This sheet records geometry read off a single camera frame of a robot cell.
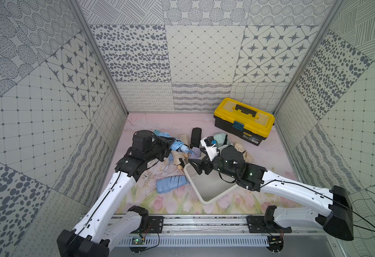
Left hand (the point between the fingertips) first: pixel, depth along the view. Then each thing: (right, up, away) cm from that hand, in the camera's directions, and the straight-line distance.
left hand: (175, 136), depth 72 cm
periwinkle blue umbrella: (-7, -26, +12) cm, 30 cm away
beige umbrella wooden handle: (-2, -13, +19) cm, 23 cm away
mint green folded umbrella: (+25, -3, +26) cm, 37 cm away
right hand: (+10, -8, -1) cm, 13 cm away
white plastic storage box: (+19, -29, +16) cm, 38 cm away
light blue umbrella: (+1, -4, -3) cm, 5 cm away
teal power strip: (-7, +1, +3) cm, 8 cm away
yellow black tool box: (+43, +7, +21) cm, 48 cm away
